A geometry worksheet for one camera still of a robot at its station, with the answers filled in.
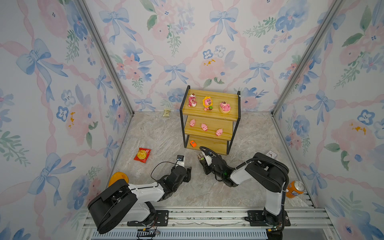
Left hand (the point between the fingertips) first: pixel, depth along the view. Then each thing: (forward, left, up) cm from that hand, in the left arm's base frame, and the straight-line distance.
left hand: (188, 166), depth 88 cm
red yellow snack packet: (+8, +29, -2) cm, 30 cm away
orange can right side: (-14, -53, +7) cm, 55 cm away
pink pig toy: (+17, -9, +16) cm, 25 cm away
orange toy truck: (+16, -3, -1) cm, 17 cm away
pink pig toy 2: (+13, -17, +16) cm, 27 cm away
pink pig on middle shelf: (+20, -2, +16) cm, 26 cm away
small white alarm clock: (+10, -53, -2) cm, 54 cm away
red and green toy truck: (+7, -8, 0) cm, 10 cm away
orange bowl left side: (-8, +36, +6) cm, 38 cm away
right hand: (+7, -8, -3) cm, 11 cm away
